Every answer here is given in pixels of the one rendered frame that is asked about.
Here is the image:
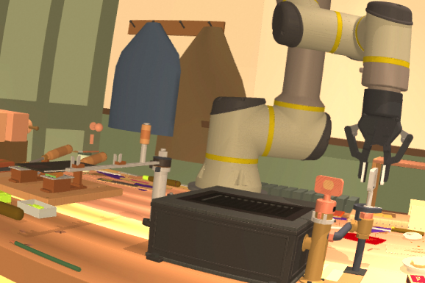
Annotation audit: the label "grey-green block row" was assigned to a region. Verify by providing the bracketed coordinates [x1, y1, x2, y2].
[260, 182, 360, 213]

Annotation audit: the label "black flat plate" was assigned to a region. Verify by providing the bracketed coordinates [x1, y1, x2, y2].
[14, 160, 73, 173]

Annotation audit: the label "brass gas pipe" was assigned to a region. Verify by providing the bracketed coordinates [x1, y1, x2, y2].
[301, 221, 334, 282]

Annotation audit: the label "green pencil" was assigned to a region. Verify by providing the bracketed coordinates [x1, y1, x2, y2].
[13, 240, 82, 273]

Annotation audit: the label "wooden board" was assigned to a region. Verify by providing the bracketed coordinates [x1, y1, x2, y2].
[0, 170, 124, 206]

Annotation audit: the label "salmon gas cock handle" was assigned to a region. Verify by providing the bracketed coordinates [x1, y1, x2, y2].
[313, 174, 345, 224]

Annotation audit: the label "white air shutter lever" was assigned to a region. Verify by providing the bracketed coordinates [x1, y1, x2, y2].
[365, 167, 379, 207]

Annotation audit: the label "yellow-tipped brown tool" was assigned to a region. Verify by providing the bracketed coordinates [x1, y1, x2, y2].
[142, 174, 182, 188]

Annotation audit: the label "brown cylinder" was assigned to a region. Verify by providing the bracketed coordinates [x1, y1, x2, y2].
[0, 201, 25, 221]

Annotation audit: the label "cream box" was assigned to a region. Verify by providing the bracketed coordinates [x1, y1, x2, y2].
[406, 198, 425, 231]

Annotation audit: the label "red sheet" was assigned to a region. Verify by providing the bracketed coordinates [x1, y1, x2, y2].
[343, 232, 388, 246]

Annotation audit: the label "brown apron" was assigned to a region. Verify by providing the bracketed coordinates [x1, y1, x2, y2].
[155, 26, 247, 165]

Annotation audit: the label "wooden frame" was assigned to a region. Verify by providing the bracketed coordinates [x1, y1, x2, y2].
[371, 155, 425, 208]

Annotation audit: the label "white tray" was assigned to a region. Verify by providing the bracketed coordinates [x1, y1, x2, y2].
[16, 198, 57, 220]

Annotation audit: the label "wooden-handled gouge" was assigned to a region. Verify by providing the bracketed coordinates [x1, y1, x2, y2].
[39, 144, 74, 163]

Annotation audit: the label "brown block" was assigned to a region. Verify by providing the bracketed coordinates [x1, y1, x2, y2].
[8, 166, 35, 184]
[40, 174, 74, 194]

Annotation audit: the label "orange-handled upright tool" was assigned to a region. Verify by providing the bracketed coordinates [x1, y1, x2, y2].
[139, 122, 153, 164]

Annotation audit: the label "blue apron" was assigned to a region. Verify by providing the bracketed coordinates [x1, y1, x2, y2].
[107, 21, 182, 137]

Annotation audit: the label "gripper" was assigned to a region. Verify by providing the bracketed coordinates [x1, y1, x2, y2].
[344, 89, 414, 187]

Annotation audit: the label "dark grey hose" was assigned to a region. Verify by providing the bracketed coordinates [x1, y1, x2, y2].
[328, 222, 354, 242]

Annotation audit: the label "grey tool rest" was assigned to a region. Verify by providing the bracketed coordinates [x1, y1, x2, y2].
[65, 148, 173, 199]

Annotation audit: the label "wooden-handled pallet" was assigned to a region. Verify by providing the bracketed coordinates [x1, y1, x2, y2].
[79, 151, 108, 166]

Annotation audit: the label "salmon box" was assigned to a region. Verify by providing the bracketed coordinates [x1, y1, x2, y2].
[0, 109, 40, 143]

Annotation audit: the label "blue-grey shutter stand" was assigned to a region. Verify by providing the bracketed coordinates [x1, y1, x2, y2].
[344, 202, 383, 276]

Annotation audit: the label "brown coat rack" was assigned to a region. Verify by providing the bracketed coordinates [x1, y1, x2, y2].
[128, 19, 226, 37]

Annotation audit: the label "green door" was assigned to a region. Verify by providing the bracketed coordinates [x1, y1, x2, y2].
[0, 0, 127, 162]

